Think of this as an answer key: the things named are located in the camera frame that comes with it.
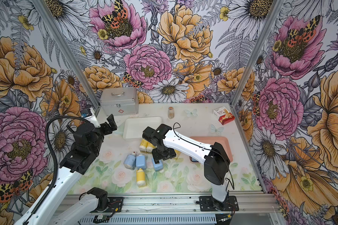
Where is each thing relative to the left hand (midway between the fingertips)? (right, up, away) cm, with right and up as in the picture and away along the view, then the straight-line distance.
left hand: (104, 121), depth 71 cm
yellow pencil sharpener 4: (+17, -32, +3) cm, 36 cm away
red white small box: (+73, +4, +38) cm, 82 cm away
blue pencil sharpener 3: (+25, -26, +10) cm, 38 cm away
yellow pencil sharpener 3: (+37, -16, 0) cm, 40 cm away
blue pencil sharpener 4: (+45, -23, +15) cm, 53 cm away
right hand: (+30, -22, +4) cm, 38 cm away
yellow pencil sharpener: (+16, -16, +17) cm, 28 cm away
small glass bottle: (+33, +6, +40) cm, 52 cm away
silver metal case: (-5, +14, +36) cm, 39 cm away
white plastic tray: (+4, -5, +39) cm, 40 cm away
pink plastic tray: (+69, -14, +26) cm, 75 cm away
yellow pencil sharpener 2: (+20, -16, +16) cm, 31 cm away
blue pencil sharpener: (+9, -23, +11) cm, 28 cm away
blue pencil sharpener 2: (+16, -24, +12) cm, 31 cm away
